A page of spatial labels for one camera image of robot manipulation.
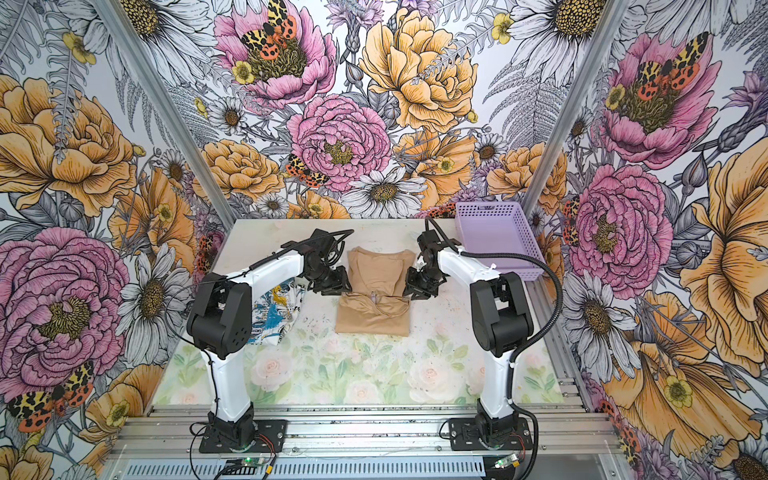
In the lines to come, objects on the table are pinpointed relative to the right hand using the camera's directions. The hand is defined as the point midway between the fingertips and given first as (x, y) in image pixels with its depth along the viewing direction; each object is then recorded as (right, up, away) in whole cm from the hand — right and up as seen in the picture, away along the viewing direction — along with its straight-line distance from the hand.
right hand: (409, 300), depth 92 cm
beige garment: (-10, -2, +5) cm, 12 cm away
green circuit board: (-41, -36, -19) cm, 58 cm away
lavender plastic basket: (+38, +24, +32) cm, 55 cm away
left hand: (-20, +1, +2) cm, 20 cm away
